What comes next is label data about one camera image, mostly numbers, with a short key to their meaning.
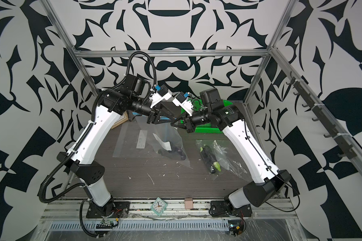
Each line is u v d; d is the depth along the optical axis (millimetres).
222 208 742
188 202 760
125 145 976
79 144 435
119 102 469
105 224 676
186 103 556
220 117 462
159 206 741
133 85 518
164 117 587
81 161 430
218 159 852
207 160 849
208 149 878
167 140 701
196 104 570
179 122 603
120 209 729
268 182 392
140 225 712
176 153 755
